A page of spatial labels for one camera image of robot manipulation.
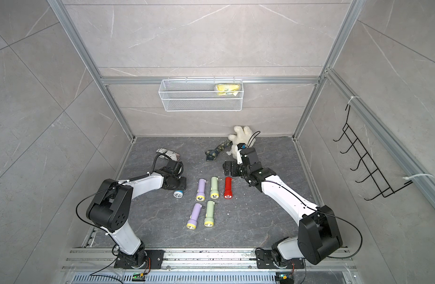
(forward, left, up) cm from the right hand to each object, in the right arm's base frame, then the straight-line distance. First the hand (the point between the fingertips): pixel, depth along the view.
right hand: (232, 164), depth 85 cm
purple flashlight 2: (-23, +20, -14) cm, 33 cm away
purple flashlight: (-9, +17, -13) cm, 23 cm away
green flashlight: (-8, +9, -14) cm, 19 cm away
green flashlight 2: (-22, +12, -14) cm, 29 cm away
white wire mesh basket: (+40, +17, +13) cm, 45 cm away
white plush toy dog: (+27, -9, -8) cm, 30 cm away
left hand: (0, +27, -16) cm, 31 cm away
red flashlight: (-5, +2, -15) cm, 16 cm away
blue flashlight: (-8, +29, -14) cm, 33 cm away
